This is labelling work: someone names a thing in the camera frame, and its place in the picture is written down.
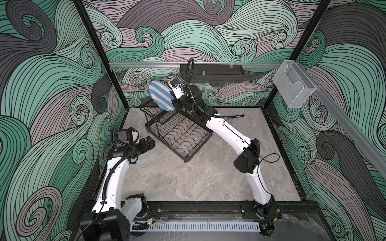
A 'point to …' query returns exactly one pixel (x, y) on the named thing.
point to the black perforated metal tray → (216, 75)
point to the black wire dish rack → (179, 133)
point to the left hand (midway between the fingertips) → (147, 143)
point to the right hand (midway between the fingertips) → (169, 90)
